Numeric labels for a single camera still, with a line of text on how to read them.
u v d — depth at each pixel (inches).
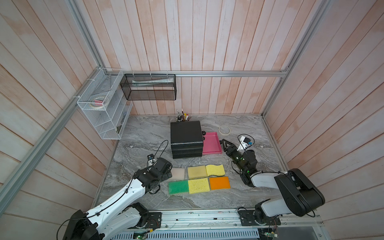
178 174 34.6
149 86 35.6
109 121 30.5
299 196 17.3
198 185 33.0
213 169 35.4
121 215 22.2
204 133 35.4
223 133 43.2
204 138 33.9
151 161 28.2
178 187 32.7
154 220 28.8
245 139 30.7
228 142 31.3
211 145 41.2
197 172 34.7
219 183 33.6
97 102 29.0
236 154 30.2
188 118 40.0
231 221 29.3
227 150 30.7
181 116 37.7
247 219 28.8
